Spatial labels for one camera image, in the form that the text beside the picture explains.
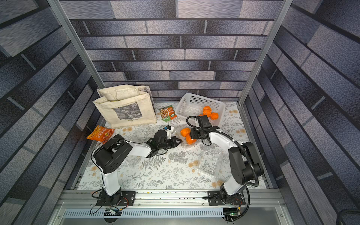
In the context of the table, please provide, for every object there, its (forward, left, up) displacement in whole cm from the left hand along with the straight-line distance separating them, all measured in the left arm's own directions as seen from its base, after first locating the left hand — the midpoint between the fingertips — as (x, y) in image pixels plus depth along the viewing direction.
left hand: (183, 141), depth 89 cm
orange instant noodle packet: (+6, +57, -3) cm, 58 cm away
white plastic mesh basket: (+38, -5, -5) cm, 39 cm away
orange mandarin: (+30, -19, -1) cm, 36 cm away
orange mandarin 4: (+28, -14, -7) cm, 32 cm away
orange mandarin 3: (+24, -17, +2) cm, 29 cm away
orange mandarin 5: (+7, 0, -1) cm, 7 cm away
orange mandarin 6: (+1, -4, -1) cm, 5 cm away
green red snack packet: (+27, +13, -4) cm, 30 cm away
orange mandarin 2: (+22, -23, 0) cm, 32 cm away
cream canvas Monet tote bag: (+16, +37, +17) cm, 43 cm away
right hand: (+6, -6, 0) cm, 8 cm away
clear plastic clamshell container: (+8, +5, -1) cm, 10 cm away
